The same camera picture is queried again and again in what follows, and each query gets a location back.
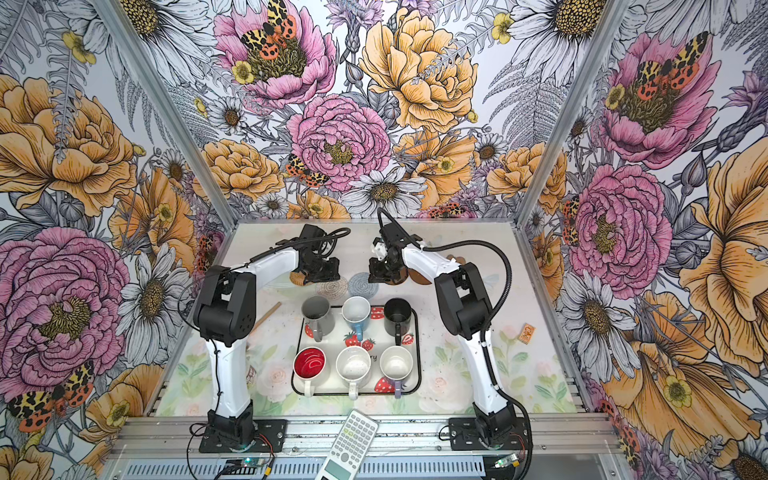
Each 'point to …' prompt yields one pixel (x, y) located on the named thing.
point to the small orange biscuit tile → (526, 333)
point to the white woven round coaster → (334, 289)
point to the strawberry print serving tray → (375, 341)
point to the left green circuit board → (243, 466)
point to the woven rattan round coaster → (298, 278)
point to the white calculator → (344, 459)
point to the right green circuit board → (506, 461)
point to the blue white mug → (356, 312)
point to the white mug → (353, 363)
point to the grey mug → (316, 311)
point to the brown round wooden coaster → (418, 278)
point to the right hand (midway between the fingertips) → (371, 286)
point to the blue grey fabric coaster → (359, 286)
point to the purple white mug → (396, 363)
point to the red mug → (309, 363)
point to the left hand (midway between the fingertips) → (337, 283)
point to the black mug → (397, 318)
